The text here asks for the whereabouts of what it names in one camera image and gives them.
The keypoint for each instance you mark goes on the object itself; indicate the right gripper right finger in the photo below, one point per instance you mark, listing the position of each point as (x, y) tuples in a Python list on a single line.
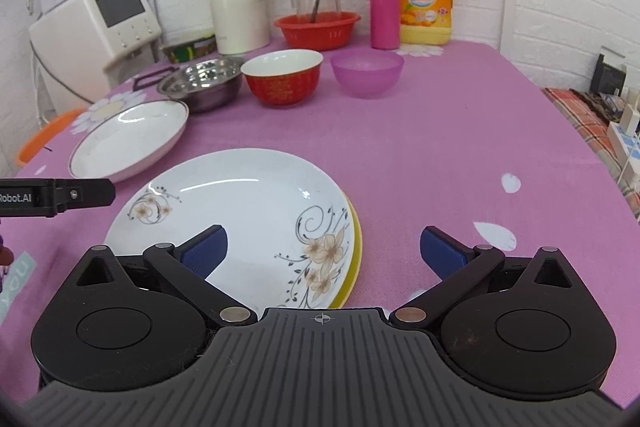
[(461, 269)]

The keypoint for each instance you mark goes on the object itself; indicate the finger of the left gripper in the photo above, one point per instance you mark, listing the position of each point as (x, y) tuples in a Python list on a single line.
[(21, 198)]

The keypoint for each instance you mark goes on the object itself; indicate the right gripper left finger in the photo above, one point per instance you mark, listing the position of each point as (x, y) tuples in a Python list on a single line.
[(182, 271)]

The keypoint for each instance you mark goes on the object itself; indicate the white floral plate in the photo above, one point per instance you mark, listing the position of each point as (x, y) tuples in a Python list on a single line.
[(290, 230)]

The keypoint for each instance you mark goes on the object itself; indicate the yellow plastic plate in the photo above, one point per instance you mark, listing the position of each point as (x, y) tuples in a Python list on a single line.
[(354, 267)]

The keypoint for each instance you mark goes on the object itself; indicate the stainless steel bowl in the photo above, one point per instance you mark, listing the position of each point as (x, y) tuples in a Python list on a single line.
[(204, 86)]

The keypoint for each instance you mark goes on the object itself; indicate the orange plastic basin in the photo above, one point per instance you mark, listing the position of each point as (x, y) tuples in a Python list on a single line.
[(31, 148)]

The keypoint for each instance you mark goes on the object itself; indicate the white gold-rimmed plate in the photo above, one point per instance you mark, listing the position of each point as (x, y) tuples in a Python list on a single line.
[(130, 142)]

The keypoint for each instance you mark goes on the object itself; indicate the pink floral tablecloth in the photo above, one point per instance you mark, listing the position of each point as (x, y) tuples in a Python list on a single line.
[(462, 140)]

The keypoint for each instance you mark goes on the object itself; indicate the white water dispenser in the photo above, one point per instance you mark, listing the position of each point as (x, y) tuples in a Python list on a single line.
[(84, 49)]

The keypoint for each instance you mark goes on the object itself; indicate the plaid blanket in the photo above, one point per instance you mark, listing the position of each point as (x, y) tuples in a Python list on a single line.
[(591, 117)]

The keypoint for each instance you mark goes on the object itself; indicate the white power strip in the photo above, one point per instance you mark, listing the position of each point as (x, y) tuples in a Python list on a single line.
[(624, 137)]

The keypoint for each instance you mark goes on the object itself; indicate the red ceramic bowl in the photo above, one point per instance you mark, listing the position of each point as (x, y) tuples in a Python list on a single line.
[(285, 77)]

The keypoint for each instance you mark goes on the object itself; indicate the purple plastic bowl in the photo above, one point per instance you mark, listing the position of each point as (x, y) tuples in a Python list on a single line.
[(365, 72)]

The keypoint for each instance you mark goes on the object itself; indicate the black box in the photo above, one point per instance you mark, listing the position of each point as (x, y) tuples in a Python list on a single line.
[(606, 78)]

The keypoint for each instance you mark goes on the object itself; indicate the red plastic basket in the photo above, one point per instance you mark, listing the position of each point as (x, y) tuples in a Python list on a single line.
[(329, 32)]

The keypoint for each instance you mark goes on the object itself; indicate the pink thermos bottle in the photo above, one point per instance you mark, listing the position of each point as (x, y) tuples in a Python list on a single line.
[(384, 1)]

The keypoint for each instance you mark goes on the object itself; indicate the black rubber frame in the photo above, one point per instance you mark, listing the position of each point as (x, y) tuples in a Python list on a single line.
[(144, 81)]

